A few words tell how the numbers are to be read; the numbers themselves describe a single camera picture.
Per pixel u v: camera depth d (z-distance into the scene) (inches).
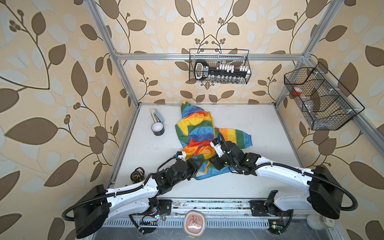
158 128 41.7
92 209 17.8
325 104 28.8
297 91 31.8
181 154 30.3
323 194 15.8
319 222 25.4
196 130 39.8
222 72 33.0
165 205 29.7
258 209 28.8
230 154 24.0
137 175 32.5
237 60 36.2
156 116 43.0
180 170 23.8
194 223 26.7
